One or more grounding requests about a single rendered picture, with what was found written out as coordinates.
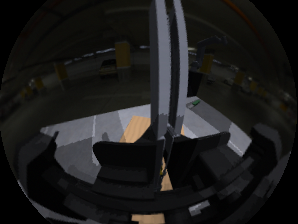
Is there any light brown wooden board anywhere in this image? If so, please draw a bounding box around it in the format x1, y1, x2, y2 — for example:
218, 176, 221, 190
120, 116, 185, 224

